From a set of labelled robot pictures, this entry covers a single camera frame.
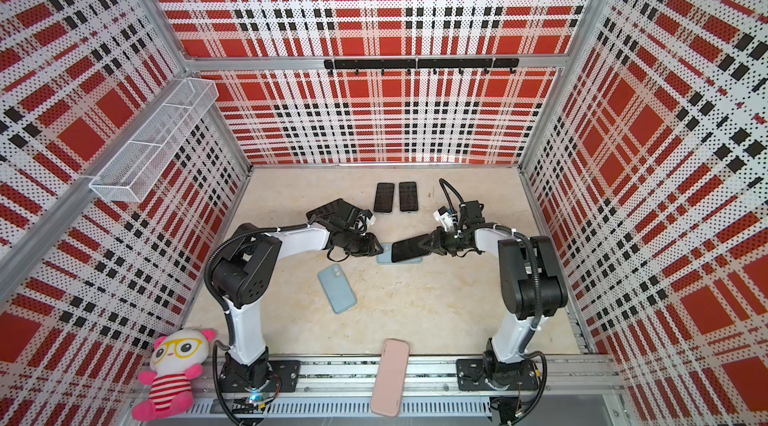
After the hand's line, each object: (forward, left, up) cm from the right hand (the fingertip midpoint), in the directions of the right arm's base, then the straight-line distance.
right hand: (422, 247), depth 90 cm
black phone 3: (+1, +4, -3) cm, 5 cm away
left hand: (0, +13, -5) cm, 14 cm away
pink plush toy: (-31, +61, +1) cm, 68 cm away
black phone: (+25, +13, -7) cm, 29 cm away
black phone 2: (+28, +4, -9) cm, 30 cm away
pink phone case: (-35, +9, -5) cm, 36 cm away
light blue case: (0, +12, -6) cm, 13 cm away
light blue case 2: (-10, +26, -7) cm, 29 cm away
